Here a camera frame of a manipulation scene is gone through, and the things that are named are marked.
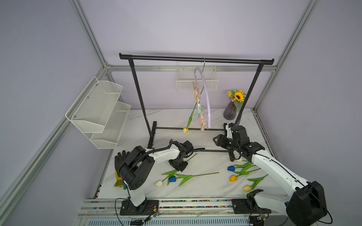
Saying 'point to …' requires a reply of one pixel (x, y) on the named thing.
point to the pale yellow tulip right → (247, 188)
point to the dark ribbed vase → (230, 112)
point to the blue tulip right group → (232, 168)
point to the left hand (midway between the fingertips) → (177, 169)
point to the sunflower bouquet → (238, 97)
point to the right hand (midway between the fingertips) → (217, 142)
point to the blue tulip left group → (172, 179)
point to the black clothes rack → (152, 129)
